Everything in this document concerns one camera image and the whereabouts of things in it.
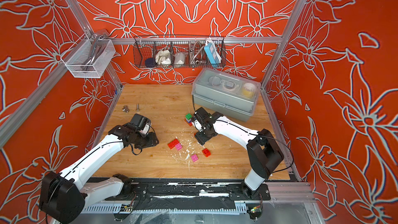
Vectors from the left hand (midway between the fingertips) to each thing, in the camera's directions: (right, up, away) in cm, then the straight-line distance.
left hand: (156, 141), depth 81 cm
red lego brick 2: (+27, -7, +3) cm, 28 cm away
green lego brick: (+17, +12, +12) cm, 24 cm away
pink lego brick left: (+12, -5, +6) cm, 14 cm away
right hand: (+24, +1, +3) cm, 24 cm away
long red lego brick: (+7, -4, +6) cm, 10 cm away
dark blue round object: (-7, +45, +14) cm, 48 cm away
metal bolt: (-20, +17, +25) cm, 36 cm away
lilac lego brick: (+17, +9, +13) cm, 23 cm away
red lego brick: (+18, +7, +15) cm, 24 cm away
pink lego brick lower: (+21, -9, +1) cm, 23 cm away
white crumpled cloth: (+2, +48, +10) cm, 49 cm away
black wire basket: (+11, +54, +17) cm, 57 cm away
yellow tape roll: (+54, +28, +13) cm, 62 cm away
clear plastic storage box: (+43, +24, +5) cm, 50 cm away
